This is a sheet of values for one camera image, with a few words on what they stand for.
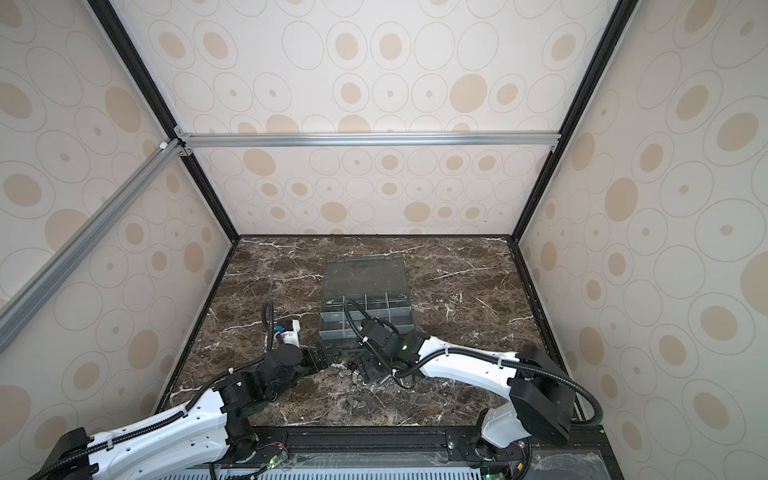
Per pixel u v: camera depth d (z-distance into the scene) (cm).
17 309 51
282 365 58
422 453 73
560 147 92
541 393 42
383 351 60
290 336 71
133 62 74
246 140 90
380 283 107
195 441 57
